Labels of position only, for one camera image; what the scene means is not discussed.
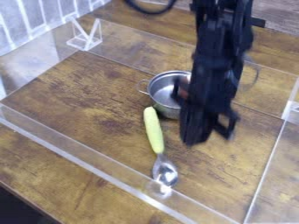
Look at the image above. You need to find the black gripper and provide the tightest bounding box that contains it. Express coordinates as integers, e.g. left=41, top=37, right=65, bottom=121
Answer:
left=177, top=53, right=238, bottom=146

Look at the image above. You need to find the silver metal pot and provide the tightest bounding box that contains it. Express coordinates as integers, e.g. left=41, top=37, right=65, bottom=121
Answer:
left=136, top=70, right=192, bottom=119

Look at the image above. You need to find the yellow handled metal spoon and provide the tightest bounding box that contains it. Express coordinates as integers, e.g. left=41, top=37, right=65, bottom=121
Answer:
left=144, top=107, right=178, bottom=187

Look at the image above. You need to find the white and brown plush mushroom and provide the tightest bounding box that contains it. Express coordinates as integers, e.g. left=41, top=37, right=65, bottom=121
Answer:
left=170, top=78, right=189, bottom=102

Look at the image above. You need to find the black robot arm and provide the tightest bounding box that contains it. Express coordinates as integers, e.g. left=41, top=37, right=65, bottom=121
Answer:
left=172, top=0, right=253, bottom=146

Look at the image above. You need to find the black strip on table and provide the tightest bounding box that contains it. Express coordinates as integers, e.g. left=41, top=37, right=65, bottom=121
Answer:
left=252, top=17, right=267, bottom=28

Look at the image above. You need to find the clear acrylic triangle stand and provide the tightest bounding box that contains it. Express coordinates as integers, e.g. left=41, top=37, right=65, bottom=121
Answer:
left=66, top=19, right=102, bottom=52

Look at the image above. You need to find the clear acrylic barrier wall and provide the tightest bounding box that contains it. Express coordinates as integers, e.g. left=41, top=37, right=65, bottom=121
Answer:
left=0, top=100, right=242, bottom=224

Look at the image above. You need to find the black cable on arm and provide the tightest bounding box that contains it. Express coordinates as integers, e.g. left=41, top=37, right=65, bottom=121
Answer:
left=122, top=0, right=178, bottom=16

